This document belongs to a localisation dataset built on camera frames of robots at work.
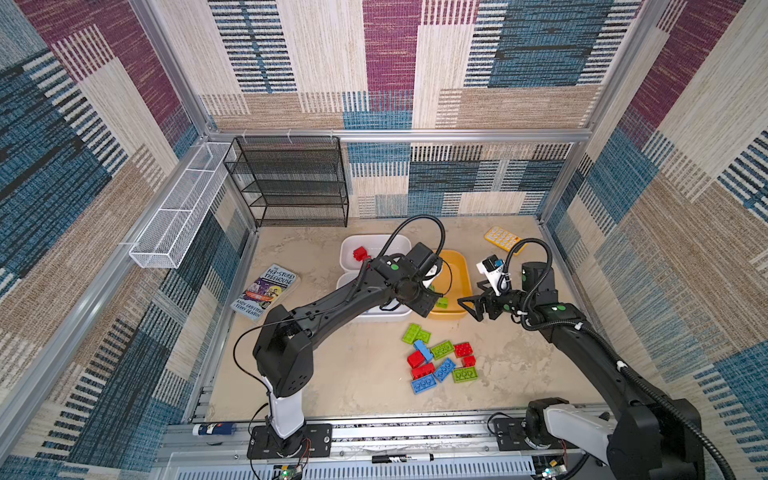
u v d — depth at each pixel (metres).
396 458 0.70
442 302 0.94
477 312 0.73
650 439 0.41
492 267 0.71
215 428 0.74
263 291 0.99
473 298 0.76
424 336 0.91
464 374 0.83
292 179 1.09
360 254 1.08
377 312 0.56
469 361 0.84
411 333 0.89
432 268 0.67
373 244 1.39
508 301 0.70
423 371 0.81
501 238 1.15
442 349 0.87
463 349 0.87
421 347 0.86
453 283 1.04
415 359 0.85
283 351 0.45
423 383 0.81
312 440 0.73
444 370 0.83
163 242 0.89
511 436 0.73
